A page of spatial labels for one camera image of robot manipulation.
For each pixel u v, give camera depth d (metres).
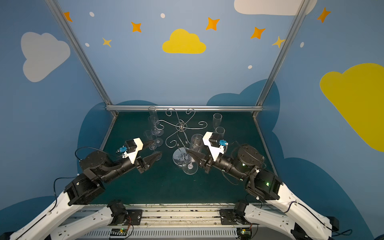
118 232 0.73
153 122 0.96
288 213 0.37
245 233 0.73
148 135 0.80
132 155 0.45
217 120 0.96
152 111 0.94
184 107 0.78
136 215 0.75
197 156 0.45
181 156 0.95
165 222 0.73
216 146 0.41
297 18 0.73
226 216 0.75
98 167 0.40
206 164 0.43
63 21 0.73
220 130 0.86
